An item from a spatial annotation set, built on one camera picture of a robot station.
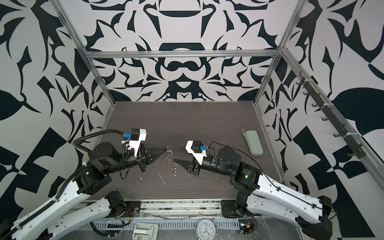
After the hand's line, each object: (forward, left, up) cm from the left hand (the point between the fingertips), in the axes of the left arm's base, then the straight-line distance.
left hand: (166, 146), depth 54 cm
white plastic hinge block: (-23, +12, -35) cm, 44 cm away
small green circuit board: (-22, -34, -39) cm, 56 cm away
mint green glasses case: (+20, -49, -36) cm, 64 cm away
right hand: (-2, -4, -3) cm, 5 cm away
